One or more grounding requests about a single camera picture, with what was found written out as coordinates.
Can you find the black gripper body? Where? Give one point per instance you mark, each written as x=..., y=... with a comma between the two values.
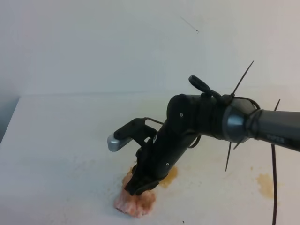
x=163, y=152

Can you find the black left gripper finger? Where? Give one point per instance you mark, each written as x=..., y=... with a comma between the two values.
x=136, y=184

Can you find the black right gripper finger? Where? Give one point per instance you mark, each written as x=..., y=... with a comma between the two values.
x=148, y=183

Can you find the pink rag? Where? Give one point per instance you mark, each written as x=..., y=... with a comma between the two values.
x=134, y=205

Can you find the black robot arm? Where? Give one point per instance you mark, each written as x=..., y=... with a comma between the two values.
x=191, y=116

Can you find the black camera bracket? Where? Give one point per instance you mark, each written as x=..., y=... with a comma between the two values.
x=137, y=130

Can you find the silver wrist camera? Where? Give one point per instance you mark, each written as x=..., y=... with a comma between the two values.
x=115, y=145

